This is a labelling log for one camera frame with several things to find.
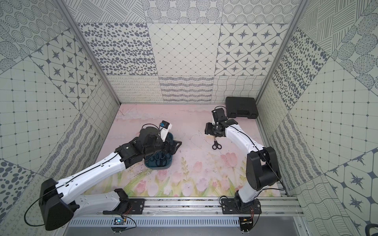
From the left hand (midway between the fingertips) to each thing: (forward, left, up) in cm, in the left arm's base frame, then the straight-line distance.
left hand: (175, 136), depth 74 cm
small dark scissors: (+9, -24, -24) cm, 36 cm away
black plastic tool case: (+42, -43, -20) cm, 63 cm away
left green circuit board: (-34, +27, -25) cm, 50 cm away
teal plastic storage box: (-7, +16, -22) cm, 28 cm away
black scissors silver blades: (-3, +13, -20) cm, 24 cm away
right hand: (+11, -19, -12) cm, 25 cm away
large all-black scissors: (-3, +10, -20) cm, 23 cm away
